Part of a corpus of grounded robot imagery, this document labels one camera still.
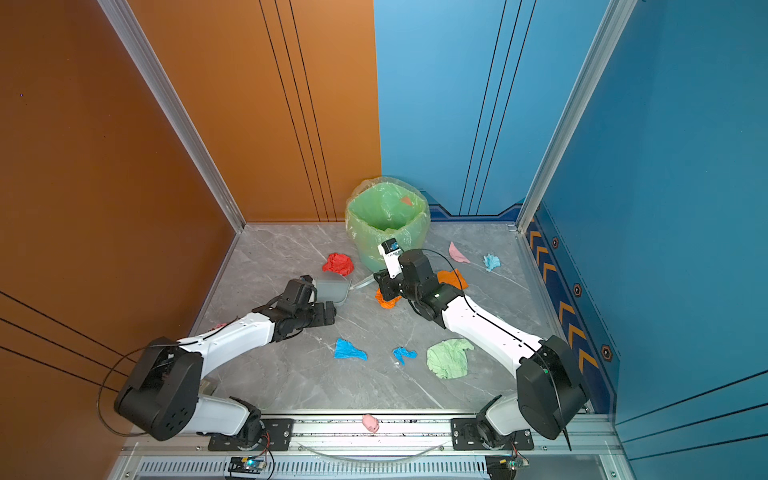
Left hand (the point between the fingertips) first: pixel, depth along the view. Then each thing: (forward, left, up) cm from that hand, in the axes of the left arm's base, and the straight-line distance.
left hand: (325, 309), depth 92 cm
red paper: (+21, -1, -4) cm, 21 cm away
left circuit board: (-39, +13, -5) cm, 41 cm away
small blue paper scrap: (-12, -24, -4) cm, 27 cm away
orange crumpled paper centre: (+4, -18, -3) cm, 19 cm away
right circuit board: (-39, -48, -6) cm, 62 cm away
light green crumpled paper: (-14, -37, -3) cm, 40 cm away
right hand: (+2, -16, +16) cm, 23 cm away
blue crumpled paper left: (-11, -7, -4) cm, 13 cm away
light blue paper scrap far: (+22, -56, -3) cm, 61 cm away
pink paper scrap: (+24, -44, -2) cm, 50 cm away
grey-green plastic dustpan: (+9, -2, -3) cm, 10 cm away
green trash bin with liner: (+33, -17, +12) cm, 39 cm away
